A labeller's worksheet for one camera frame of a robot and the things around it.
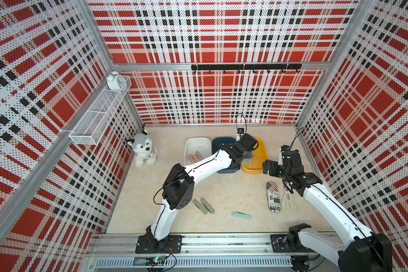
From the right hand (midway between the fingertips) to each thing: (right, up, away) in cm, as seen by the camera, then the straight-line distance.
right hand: (273, 165), depth 83 cm
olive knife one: (-37, -21, +2) cm, 42 cm away
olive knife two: (-33, -21, +2) cm, 39 cm away
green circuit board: (-53, -38, -13) cm, 67 cm away
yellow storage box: (0, +2, +23) cm, 23 cm away
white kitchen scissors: (+8, -19, +3) cm, 21 cm away
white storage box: (-41, +7, +26) cm, 49 cm away
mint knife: (-16, -25, -1) cm, 30 cm away
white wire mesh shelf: (-95, +22, +8) cm, 98 cm away
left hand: (-12, +8, +5) cm, 15 cm away
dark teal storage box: (-28, +11, +24) cm, 39 cm away
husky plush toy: (-67, +6, +7) cm, 68 cm away
